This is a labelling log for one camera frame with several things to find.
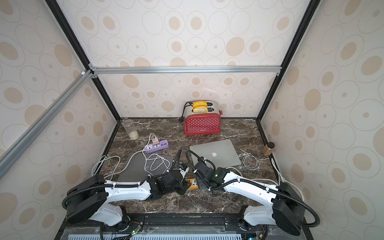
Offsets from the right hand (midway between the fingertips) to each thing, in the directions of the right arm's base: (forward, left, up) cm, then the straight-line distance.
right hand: (202, 181), depth 81 cm
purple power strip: (+24, +27, -2) cm, 37 cm away
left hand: (-2, +5, -2) cm, 6 cm away
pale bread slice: (+42, +2, +15) cm, 45 cm away
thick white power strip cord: (+5, -45, -9) cm, 46 cm away
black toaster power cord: (+50, +17, -1) cm, 53 cm away
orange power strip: (-1, +4, -3) cm, 5 cm away
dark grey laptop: (+10, +40, -4) cm, 42 cm away
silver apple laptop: (+22, -13, -7) cm, 27 cm away
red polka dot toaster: (+37, 0, +7) cm, 38 cm away
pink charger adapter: (+25, +31, +2) cm, 40 cm away
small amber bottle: (+22, -41, +1) cm, 47 cm away
